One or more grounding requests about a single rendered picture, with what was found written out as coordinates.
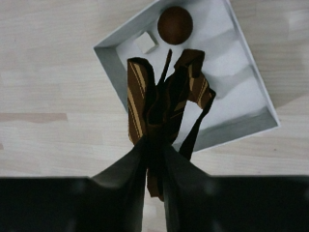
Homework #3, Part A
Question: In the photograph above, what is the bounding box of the grey open-top box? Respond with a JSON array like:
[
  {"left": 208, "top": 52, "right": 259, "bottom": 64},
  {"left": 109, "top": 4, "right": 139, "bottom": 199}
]
[{"left": 92, "top": 0, "right": 281, "bottom": 154}]

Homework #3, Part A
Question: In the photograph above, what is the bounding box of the small white cube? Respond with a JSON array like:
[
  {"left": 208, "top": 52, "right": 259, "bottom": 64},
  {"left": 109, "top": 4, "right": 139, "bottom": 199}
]
[{"left": 135, "top": 31, "right": 160, "bottom": 54}]

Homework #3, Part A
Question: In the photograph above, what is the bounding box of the dark brown ball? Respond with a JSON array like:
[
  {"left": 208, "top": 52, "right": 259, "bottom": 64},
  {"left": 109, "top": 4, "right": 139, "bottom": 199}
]
[{"left": 157, "top": 6, "right": 193, "bottom": 45}]

